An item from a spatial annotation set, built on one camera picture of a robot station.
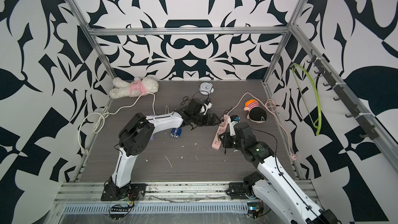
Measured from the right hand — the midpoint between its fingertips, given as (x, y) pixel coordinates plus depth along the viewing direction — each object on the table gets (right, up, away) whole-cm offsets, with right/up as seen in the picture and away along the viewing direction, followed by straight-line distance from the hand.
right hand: (221, 133), depth 78 cm
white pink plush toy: (-52, +24, +26) cm, 63 cm away
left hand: (-1, +6, +13) cm, 14 cm away
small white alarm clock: (-6, +25, +33) cm, 42 cm away
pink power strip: (-2, -8, +9) cm, 11 cm away
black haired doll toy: (+23, +8, +14) cm, 28 cm away
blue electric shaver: (-24, -2, +12) cm, 27 cm away
